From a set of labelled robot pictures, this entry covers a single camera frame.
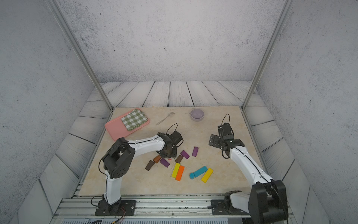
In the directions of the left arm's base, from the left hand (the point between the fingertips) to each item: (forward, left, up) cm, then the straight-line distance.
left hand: (174, 157), depth 92 cm
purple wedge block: (+2, -6, 0) cm, 7 cm away
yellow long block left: (-8, -1, 0) cm, 8 cm away
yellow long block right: (-11, -20, 0) cm, 23 cm away
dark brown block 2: (-1, -3, +1) cm, 3 cm away
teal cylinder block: (-10, -14, 0) cm, 17 cm away
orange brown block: (-1, +11, +1) cm, 11 cm away
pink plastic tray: (+25, +45, 0) cm, 52 cm away
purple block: (+4, -13, +1) cm, 14 cm away
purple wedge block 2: (-3, +6, +1) cm, 7 cm away
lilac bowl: (+34, -18, +4) cm, 39 cm away
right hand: (+4, -28, +13) cm, 31 cm away
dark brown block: (-4, +16, 0) cm, 16 cm away
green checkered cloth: (+33, +32, +2) cm, 46 cm away
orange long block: (-10, -3, 0) cm, 11 cm away
